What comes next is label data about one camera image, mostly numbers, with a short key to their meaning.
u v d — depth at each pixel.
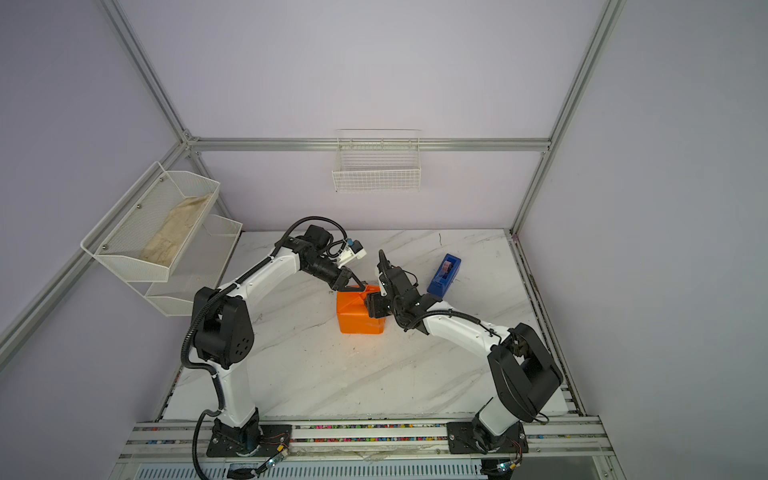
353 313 0.83
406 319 0.63
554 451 0.74
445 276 1.01
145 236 0.78
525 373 0.44
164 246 0.75
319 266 0.76
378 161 0.95
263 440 0.73
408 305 0.66
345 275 0.77
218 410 0.60
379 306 0.76
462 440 0.73
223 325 0.51
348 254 0.80
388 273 0.70
